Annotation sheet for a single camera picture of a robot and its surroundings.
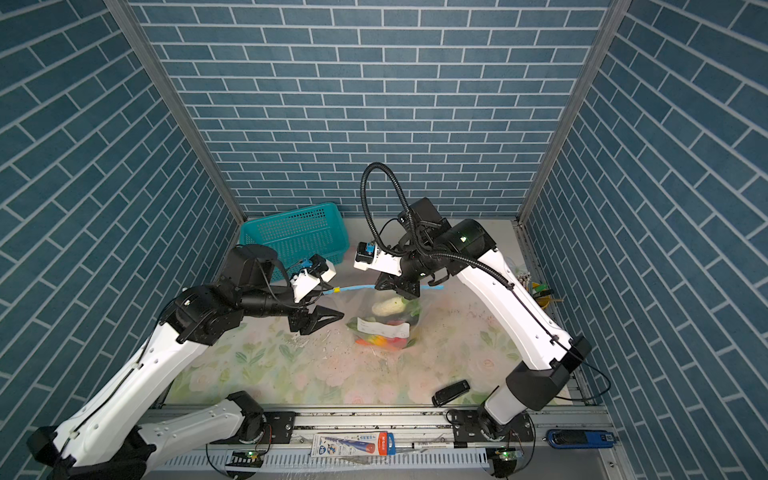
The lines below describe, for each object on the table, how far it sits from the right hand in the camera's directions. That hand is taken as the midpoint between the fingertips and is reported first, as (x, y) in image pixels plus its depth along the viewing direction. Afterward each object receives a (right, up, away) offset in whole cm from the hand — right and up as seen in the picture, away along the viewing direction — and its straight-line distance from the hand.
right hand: (376, 277), depth 65 cm
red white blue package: (-6, -41, +6) cm, 42 cm away
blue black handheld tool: (+47, -38, +4) cm, 61 cm away
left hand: (-8, -5, -3) cm, 10 cm away
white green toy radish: (+4, -9, +14) cm, 17 cm away
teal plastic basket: (-34, +12, +50) cm, 62 cm away
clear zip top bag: (0, -13, +17) cm, 22 cm away
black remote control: (+18, -31, +12) cm, 38 cm away
